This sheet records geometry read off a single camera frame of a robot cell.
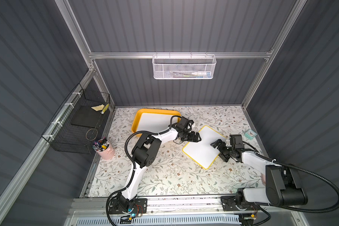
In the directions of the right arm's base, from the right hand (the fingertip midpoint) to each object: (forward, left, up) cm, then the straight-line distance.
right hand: (216, 148), depth 91 cm
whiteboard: (+24, +43, -4) cm, 49 cm away
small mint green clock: (+12, -27, -2) cm, 30 cm away
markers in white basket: (+37, +15, +31) cm, 50 cm away
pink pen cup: (-5, +70, +8) cm, 71 cm away
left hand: (+5, +10, 0) cm, 11 cm away
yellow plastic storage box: (+24, +56, +2) cm, 61 cm away
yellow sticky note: (+12, +72, +25) cm, 77 cm away
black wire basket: (0, +78, +26) cm, 82 cm away
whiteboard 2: (0, +8, -6) cm, 10 cm away
